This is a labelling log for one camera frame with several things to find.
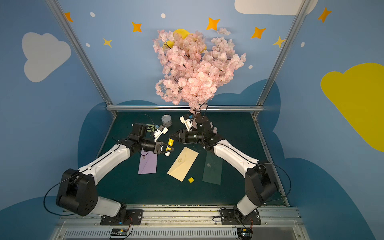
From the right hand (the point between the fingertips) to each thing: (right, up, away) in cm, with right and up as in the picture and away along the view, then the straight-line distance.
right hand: (173, 136), depth 76 cm
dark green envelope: (+22, -21, +17) cm, 35 cm away
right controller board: (+36, -49, -3) cm, 60 cm away
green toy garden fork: (-10, +4, -2) cm, 11 cm away
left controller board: (-26, -47, -4) cm, 54 cm away
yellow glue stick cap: (+9, -26, +10) cm, 30 cm away
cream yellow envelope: (+4, -19, +18) cm, 26 cm away
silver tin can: (-10, +10, +35) cm, 38 cm away
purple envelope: (-19, -18, +18) cm, 32 cm away
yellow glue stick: (-1, -4, 0) cm, 4 cm away
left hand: (0, -6, +2) cm, 7 cm away
